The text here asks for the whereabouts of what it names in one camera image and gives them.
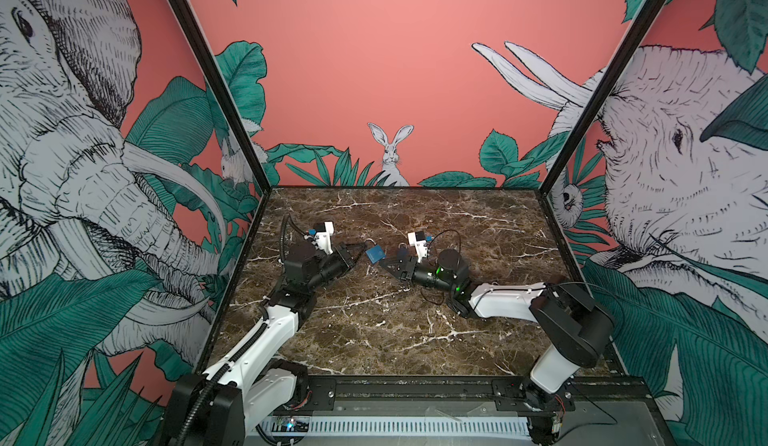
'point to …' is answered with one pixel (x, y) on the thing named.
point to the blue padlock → (375, 253)
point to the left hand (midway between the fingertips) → (369, 242)
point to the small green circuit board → (290, 425)
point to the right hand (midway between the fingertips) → (377, 267)
